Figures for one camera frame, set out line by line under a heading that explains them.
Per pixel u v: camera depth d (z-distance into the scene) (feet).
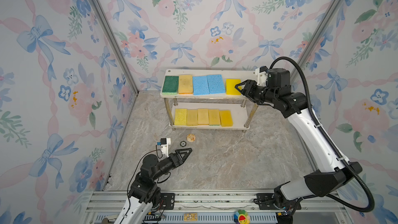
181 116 3.15
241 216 2.26
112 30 2.84
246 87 2.02
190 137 3.12
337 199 1.46
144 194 1.84
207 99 2.36
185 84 2.44
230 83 2.45
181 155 2.40
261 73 2.05
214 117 3.11
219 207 2.40
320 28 2.77
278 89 1.65
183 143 3.05
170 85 2.40
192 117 3.12
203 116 3.13
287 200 2.04
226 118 3.13
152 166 1.87
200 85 2.41
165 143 2.30
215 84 2.45
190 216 2.27
